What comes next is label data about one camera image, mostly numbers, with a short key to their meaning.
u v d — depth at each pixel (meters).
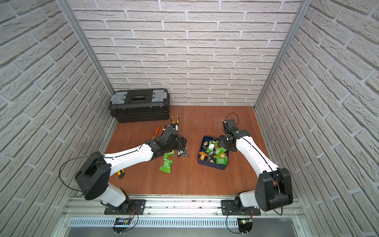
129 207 0.68
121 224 0.71
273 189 0.41
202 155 0.91
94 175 0.44
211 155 0.90
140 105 0.98
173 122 1.08
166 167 0.87
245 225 0.70
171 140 0.67
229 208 0.73
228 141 0.61
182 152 0.92
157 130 1.03
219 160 0.87
